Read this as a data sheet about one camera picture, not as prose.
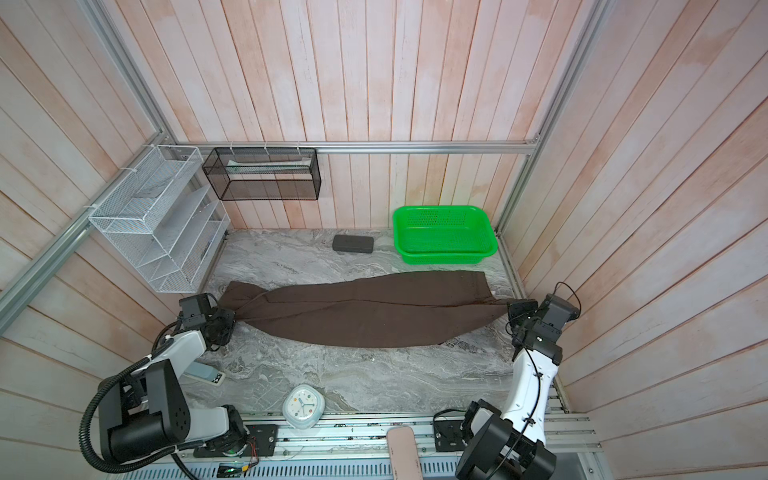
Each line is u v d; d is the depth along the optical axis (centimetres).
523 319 67
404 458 71
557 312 58
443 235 107
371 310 96
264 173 104
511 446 40
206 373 79
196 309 70
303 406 76
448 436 73
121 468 41
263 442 73
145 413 44
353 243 114
